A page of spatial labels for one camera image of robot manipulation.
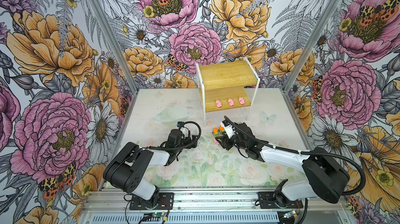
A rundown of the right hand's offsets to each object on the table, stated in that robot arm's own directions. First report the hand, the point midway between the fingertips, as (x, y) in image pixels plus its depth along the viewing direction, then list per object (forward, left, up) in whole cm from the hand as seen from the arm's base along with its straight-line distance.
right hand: (220, 139), depth 86 cm
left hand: (+4, +17, -7) cm, 19 cm away
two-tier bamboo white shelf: (+16, -1, +25) cm, 30 cm away
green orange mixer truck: (+8, +2, -6) cm, 10 cm away
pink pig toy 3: (+19, -7, +9) cm, 22 cm away
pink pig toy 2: (+17, 0, +10) cm, 20 cm away
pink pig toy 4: (+19, -13, +10) cm, 25 cm away
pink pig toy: (-2, +3, +2) cm, 4 cm away
